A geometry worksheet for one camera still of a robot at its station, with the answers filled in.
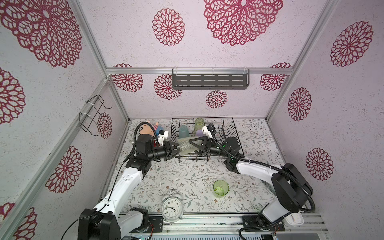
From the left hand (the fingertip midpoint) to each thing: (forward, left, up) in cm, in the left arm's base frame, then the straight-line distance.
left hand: (183, 149), depth 72 cm
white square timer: (-27, -53, -23) cm, 64 cm away
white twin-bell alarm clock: (-21, +6, -22) cm, 31 cm away
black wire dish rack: (+32, -26, -21) cm, 46 cm away
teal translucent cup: (+25, +1, -18) cm, 31 cm away
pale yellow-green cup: (-3, -2, +5) cm, 6 cm away
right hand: (-1, -3, +5) cm, 6 cm away
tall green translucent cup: (+27, -9, -10) cm, 30 cm away
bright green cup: (-11, -20, -25) cm, 34 cm away
